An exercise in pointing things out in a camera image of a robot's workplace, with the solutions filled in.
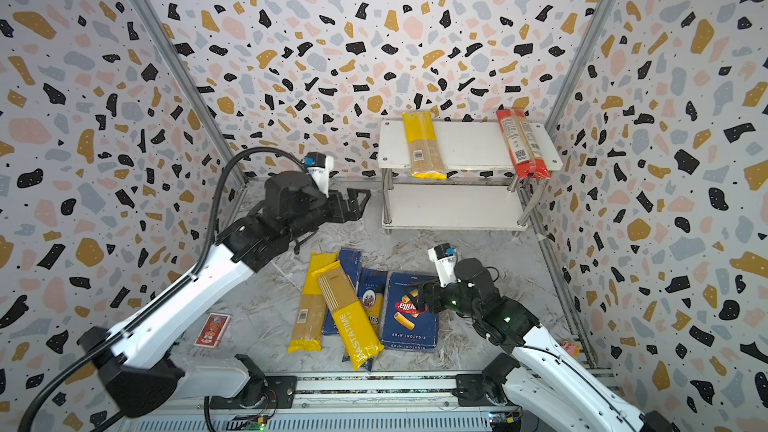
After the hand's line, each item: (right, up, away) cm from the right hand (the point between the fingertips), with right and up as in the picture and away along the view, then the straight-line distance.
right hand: (417, 286), depth 73 cm
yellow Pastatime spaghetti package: (-15, -15, +5) cm, 22 cm away
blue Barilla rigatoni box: (-3, -12, +7) cm, 14 cm away
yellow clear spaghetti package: (-30, -14, +9) cm, 34 cm away
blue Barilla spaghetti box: (-20, +2, +22) cm, 30 cm away
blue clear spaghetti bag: (-13, -7, +16) cm, 22 cm away
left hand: (-13, +23, -5) cm, 27 cm away
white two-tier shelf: (+15, +36, +11) cm, 41 cm away
